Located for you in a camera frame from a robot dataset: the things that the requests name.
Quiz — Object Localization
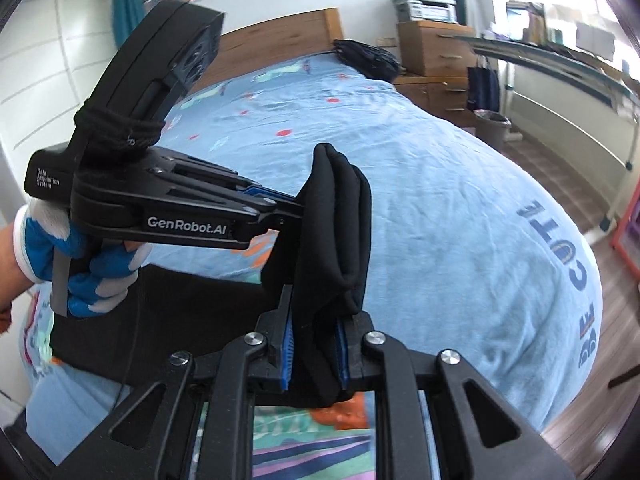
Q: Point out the black pants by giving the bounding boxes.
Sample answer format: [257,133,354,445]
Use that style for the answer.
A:
[50,142,373,408]

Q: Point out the blue printed bed sheet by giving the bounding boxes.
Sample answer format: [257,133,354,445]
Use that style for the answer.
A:
[20,52,603,480]

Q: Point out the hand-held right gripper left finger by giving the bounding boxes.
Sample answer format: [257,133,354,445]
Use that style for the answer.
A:
[50,285,296,480]

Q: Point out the person's left hand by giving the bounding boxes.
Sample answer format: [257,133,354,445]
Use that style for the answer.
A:
[14,197,151,318]

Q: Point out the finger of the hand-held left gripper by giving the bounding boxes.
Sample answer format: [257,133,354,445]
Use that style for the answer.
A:
[150,147,275,197]
[165,179,307,235]

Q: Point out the wooden headboard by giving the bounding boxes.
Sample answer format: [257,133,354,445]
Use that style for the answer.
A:
[215,7,346,78]

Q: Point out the pink plastic stool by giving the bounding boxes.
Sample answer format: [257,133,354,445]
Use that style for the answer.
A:
[611,180,640,281]

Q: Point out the grey trash bin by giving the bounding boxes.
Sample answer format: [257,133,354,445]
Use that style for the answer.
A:
[472,109,512,143]

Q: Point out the white printer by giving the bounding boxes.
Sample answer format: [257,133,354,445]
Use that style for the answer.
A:
[393,0,458,23]

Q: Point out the black backpack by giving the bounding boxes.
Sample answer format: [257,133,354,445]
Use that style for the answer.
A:
[332,37,401,81]

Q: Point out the dark blue shopping bag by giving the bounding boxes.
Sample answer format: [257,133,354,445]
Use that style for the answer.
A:
[467,55,501,113]

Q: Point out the person's left forearm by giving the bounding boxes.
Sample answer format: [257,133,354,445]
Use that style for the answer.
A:
[0,222,38,323]

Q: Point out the white wardrobe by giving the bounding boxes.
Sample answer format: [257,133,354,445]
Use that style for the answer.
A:
[0,0,121,161]

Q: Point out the glass top desk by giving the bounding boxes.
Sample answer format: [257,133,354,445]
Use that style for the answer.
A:
[470,35,640,233]

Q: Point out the low wooden nightstand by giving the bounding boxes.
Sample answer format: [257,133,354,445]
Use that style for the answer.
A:
[392,75,481,128]

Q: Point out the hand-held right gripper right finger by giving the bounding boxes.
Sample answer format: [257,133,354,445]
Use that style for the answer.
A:
[336,310,576,480]

